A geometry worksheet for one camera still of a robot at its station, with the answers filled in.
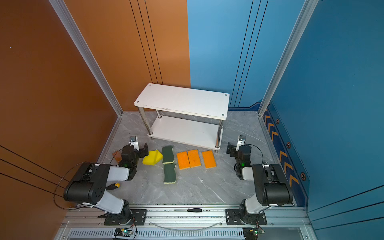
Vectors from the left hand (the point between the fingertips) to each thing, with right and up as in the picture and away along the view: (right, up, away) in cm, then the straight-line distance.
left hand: (138, 142), depth 94 cm
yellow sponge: (+13, -9, -1) cm, 16 cm away
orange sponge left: (+28, -11, 0) cm, 30 cm away
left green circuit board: (+2, -40, -23) cm, 46 cm away
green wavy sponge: (+19, -9, -1) cm, 21 cm away
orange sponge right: (+45, -11, 0) cm, 46 cm away
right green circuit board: (+63, -41, -23) cm, 79 cm away
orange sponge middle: (+35, -9, 0) cm, 36 cm away
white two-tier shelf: (+27, +18, +23) cm, 40 cm away
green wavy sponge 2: (+22, -18, -11) cm, 30 cm away
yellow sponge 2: (+9, -9, -5) cm, 14 cm away
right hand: (+62, -1, 0) cm, 62 cm away
